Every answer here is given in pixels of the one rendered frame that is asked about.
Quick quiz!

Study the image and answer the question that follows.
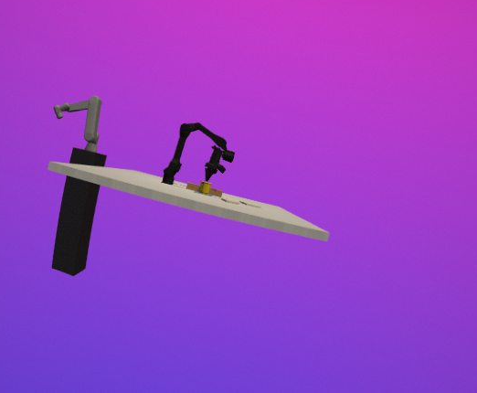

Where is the orange wooden bar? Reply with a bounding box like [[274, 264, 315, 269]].
[[186, 182, 223, 197]]

